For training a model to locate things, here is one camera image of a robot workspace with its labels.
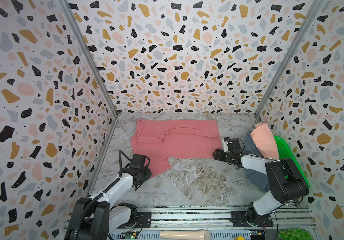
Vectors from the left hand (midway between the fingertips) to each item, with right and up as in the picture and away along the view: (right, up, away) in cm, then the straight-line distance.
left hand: (149, 172), depth 87 cm
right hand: (+41, +11, +8) cm, 43 cm away
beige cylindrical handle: (+20, -22, -20) cm, 36 cm away
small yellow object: (+44, -22, -22) cm, 54 cm away
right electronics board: (+55, -25, -16) cm, 63 cm away
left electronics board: (-6, -24, -17) cm, 30 cm away
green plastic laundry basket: (+83, +11, +5) cm, 84 cm away
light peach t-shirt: (+69, +18, +2) cm, 71 cm away
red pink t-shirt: (+4, +18, +15) cm, 23 cm away
